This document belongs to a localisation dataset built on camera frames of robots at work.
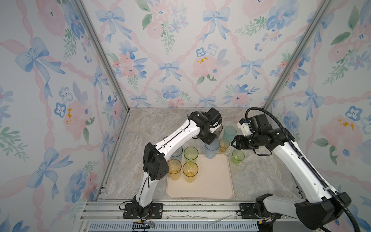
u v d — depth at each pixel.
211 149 0.77
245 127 0.68
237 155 0.93
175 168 0.77
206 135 0.69
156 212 0.74
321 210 0.36
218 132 0.92
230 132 0.93
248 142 0.62
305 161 0.43
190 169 0.82
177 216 0.73
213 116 0.63
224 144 0.97
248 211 0.72
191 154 0.85
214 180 0.84
